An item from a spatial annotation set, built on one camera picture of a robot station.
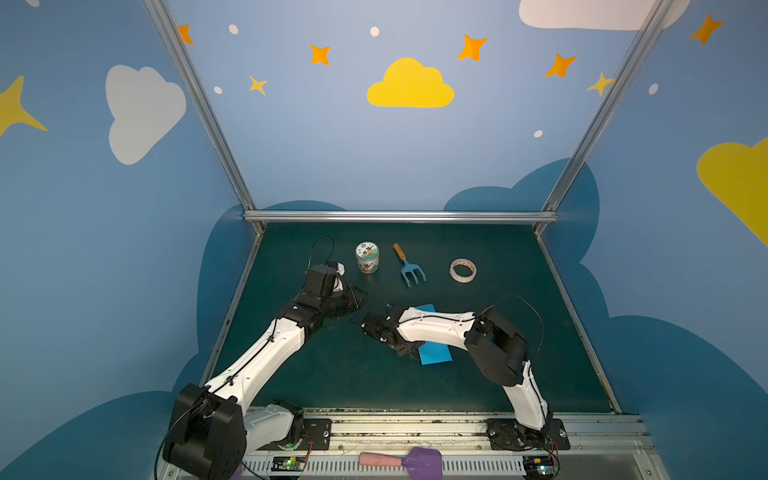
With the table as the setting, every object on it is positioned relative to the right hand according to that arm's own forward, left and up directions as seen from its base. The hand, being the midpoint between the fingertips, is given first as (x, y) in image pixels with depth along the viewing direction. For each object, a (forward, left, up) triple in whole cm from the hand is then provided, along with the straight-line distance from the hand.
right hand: (415, 336), depth 91 cm
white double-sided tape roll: (+24, -17, -2) cm, 30 cm away
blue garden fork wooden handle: (+26, +2, 0) cm, 26 cm away
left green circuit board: (-34, +31, -2) cm, 46 cm away
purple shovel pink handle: (-32, -2, +2) cm, 32 cm away
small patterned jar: (+26, +17, +7) cm, 32 cm away
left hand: (+4, +14, +16) cm, 22 cm away
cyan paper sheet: (-6, -5, +3) cm, 8 cm away
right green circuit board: (-31, -30, -2) cm, 43 cm away
